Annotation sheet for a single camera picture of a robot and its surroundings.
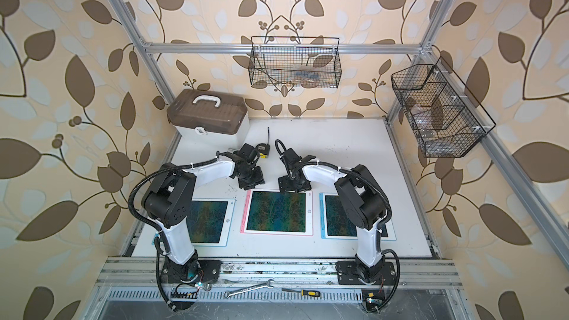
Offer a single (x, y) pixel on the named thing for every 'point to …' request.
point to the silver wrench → (227, 294)
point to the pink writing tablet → (273, 212)
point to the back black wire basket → (304, 62)
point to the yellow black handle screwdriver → (315, 293)
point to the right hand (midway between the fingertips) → (290, 189)
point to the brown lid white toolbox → (214, 117)
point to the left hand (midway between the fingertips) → (260, 180)
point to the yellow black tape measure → (264, 149)
